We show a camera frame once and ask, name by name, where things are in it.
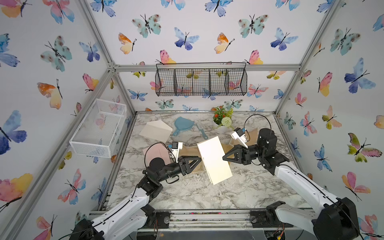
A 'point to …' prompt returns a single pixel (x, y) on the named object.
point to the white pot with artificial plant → (222, 119)
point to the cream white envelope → (157, 130)
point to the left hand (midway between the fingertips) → (199, 159)
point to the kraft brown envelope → (227, 147)
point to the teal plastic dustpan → (182, 124)
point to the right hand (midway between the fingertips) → (226, 160)
